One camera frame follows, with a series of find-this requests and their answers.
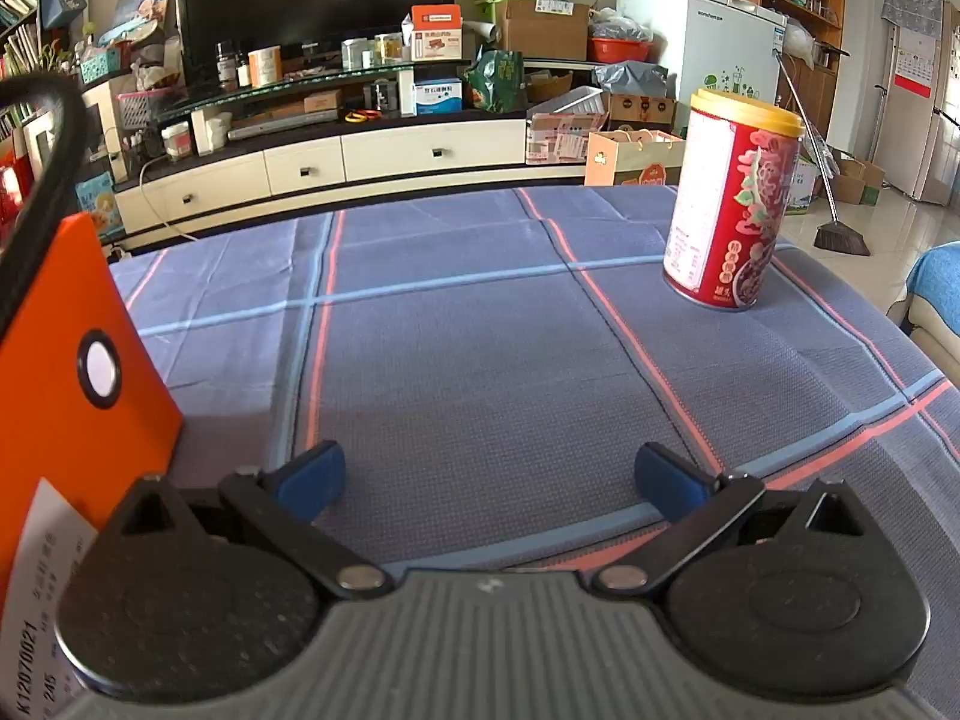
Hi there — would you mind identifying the pink patterned box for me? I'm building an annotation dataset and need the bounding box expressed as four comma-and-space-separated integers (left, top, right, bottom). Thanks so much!
525, 111, 610, 166

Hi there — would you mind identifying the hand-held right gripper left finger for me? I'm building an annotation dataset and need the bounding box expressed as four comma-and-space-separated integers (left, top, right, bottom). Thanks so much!
112, 441, 395, 601

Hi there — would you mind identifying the green snack bag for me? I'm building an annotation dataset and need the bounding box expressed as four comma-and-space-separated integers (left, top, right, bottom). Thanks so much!
463, 50, 524, 113

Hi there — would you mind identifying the pink plastic basket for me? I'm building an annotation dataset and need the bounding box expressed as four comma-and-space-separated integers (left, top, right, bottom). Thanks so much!
115, 86, 172, 130

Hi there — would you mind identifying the broom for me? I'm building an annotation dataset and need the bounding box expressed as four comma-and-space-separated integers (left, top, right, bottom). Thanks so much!
772, 49, 872, 256

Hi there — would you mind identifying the white TV cabinet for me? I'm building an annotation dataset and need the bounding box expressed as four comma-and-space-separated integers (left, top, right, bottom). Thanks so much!
79, 64, 601, 237

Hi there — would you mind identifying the black cable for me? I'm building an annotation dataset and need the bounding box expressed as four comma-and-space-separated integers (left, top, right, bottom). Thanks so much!
0, 73, 85, 331

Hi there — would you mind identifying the brown cardboard box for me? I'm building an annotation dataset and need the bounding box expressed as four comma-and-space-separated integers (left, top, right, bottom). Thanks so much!
496, 0, 591, 61

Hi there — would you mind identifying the blue gift bag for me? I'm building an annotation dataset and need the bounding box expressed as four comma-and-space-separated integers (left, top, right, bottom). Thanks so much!
40, 0, 89, 31

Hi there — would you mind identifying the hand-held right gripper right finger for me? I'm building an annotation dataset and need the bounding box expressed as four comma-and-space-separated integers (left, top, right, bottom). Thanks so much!
592, 444, 871, 601

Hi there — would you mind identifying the blue white carton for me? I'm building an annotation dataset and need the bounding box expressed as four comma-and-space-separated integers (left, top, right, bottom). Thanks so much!
415, 79, 464, 116

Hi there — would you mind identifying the wall calendar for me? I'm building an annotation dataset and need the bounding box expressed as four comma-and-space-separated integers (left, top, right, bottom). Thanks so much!
892, 30, 938, 98

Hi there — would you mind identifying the brown fruit carton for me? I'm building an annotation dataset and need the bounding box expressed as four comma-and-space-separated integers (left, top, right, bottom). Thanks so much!
606, 94, 677, 134

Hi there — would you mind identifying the white chest freezer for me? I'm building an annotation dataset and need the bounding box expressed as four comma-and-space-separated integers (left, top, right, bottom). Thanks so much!
616, 0, 788, 136

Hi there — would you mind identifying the red can yellow lid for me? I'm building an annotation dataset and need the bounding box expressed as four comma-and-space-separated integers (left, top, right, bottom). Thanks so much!
663, 88, 806, 312

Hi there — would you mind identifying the blue plaid tablecloth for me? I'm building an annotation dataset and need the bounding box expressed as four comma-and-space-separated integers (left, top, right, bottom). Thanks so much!
109, 184, 960, 720

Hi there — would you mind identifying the red plastic basin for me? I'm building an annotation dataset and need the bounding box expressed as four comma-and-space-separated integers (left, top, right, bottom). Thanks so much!
587, 36, 652, 65

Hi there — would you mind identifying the dark bookshelf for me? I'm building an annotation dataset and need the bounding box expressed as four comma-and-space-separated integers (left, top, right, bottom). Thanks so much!
0, 0, 68, 188

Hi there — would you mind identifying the orange canister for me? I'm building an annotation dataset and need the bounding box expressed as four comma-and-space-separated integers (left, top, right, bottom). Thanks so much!
248, 48, 284, 88

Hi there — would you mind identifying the children picture board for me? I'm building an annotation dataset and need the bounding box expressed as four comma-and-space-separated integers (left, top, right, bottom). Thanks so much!
111, 0, 177, 44

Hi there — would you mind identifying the orange white carton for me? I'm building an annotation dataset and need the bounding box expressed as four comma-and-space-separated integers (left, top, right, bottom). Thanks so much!
410, 5, 463, 61

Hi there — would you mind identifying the blue sofa cover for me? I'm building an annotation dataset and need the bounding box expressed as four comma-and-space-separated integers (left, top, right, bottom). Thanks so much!
904, 242, 960, 316

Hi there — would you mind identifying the orange gift box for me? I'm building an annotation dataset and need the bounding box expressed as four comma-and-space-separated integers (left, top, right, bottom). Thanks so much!
584, 130, 687, 188

